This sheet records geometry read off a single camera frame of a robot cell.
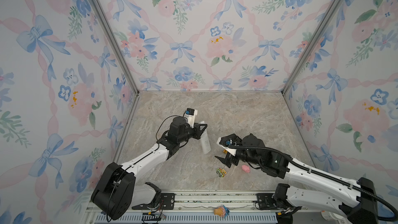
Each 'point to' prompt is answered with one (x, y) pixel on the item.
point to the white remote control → (205, 144)
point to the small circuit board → (150, 216)
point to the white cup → (329, 216)
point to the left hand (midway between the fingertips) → (206, 124)
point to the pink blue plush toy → (221, 211)
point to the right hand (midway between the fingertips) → (220, 144)
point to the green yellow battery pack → (221, 171)
